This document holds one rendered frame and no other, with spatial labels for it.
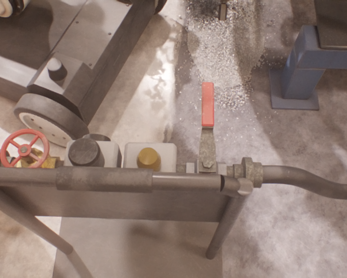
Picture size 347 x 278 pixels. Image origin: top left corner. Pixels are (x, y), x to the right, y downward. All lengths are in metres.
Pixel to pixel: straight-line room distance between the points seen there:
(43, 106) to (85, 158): 0.45
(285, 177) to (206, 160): 0.13
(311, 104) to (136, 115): 0.52
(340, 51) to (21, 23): 0.86
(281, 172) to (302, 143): 0.56
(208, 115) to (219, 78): 0.62
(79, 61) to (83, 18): 0.16
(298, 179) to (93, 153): 0.32
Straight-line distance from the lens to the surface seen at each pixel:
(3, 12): 1.15
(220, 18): 1.07
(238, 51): 1.32
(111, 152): 0.64
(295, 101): 1.25
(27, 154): 0.62
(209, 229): 1.06
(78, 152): 0.60
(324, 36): 1.08
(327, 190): 0.74
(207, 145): 0.63
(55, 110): 1.02
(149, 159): 0.59
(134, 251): 1.05
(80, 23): 1.16
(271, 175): 0.65
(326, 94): 1.31
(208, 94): 0.66
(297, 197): 1.14
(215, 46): 1.33
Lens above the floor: 1.04
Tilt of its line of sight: 65 degrees down
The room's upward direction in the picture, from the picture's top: straight up
